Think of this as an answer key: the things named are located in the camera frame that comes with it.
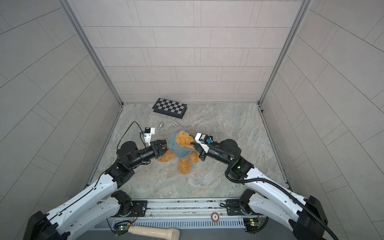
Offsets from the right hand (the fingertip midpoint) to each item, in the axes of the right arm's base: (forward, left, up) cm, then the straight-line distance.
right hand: (189, 142), depth 64 cm
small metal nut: (+31, +11, -25) cm, 41 cm away
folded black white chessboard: (+44, +15, -22) cm, 51 cm away
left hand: (+1, +6, -3) cm, 7 cm away
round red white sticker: (-24, -10, -28) cm, 38 cm away
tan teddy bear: (0, +2, +4) cm, 4 cm away
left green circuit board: (-26, +32, -25) cm, 48 cm away
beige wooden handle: (-29, +9, -23) cm, 38 cm away
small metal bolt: (+30, +22, -25) cm, 44 cm away
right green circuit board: (-28, -26, -29) cm, 48 cm away
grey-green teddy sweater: (-3, +4, -3) cm, 5 cm away
